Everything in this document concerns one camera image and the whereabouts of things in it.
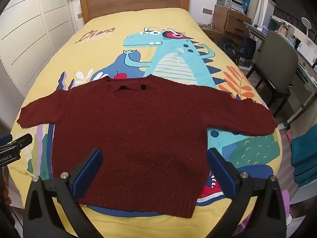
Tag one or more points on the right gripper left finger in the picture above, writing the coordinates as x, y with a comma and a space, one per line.
41, 218

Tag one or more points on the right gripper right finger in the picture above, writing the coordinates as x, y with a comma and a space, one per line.
268, 216

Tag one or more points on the dark red knit sweater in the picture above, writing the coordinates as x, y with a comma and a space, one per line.
152, 133

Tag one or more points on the left hand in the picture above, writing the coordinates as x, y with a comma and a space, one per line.
5, 191

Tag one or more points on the teal fabric pile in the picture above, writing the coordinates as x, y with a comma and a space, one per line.
304, 157

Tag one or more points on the white wardrobe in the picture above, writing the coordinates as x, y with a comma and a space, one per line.
32, 31

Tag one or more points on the grey office chair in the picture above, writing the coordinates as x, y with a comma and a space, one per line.
276, 66

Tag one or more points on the black backpack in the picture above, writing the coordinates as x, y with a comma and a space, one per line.
230, 48

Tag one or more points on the yellow dinosaur print bedspread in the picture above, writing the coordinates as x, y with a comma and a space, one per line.
165, 43

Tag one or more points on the wooden nightstand cabinet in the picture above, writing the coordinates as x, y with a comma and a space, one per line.
226, 20

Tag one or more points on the white desk lamp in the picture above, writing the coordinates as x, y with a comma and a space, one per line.
307, 25

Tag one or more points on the wooden headboard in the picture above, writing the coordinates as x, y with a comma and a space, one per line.
96, 8

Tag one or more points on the white printer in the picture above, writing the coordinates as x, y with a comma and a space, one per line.
236, 5

